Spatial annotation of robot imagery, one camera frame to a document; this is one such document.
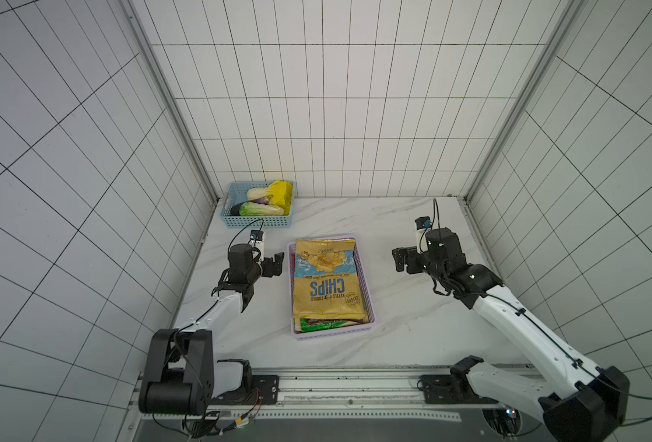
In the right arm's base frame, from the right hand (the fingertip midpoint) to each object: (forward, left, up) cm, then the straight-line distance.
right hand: (397, 248), depth 79 cm
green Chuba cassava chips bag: (-19, +25, -15) cm, 34 cm away
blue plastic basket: (+38, +65, -17) cm, 77 cm away
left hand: (+2, +42, -11) cm, 43 cm away
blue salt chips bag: (-6, +21, -11) cm, 24 cm away
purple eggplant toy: (+27, +62, -16) cm, 70 cm away
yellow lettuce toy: (+33, +42, -10) cm, 54 cm away
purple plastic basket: (-20, +18, -16) cm, 31 cm away
